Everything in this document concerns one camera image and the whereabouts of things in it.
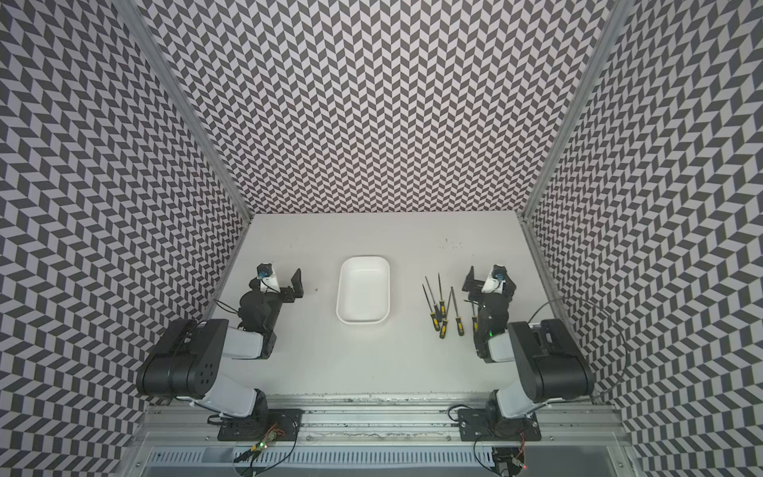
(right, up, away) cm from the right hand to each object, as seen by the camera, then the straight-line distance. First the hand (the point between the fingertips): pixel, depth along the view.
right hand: (487, 274), depth 89 cm
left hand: (-62, +1, +2) cm, 62 cm away
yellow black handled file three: (-13, -11, +4) cm, 18 cm away
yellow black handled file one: (-16, -13, +3) cm, 21 cm away
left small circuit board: (-57, -35, -21) cm, 71 cm away
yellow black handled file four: (-9, -15, 0) cm, 17 cm away
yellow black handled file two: (-15, -12, +4) cm, 20 cm away
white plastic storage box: (-38, -6, +6) cm, 39 cm away
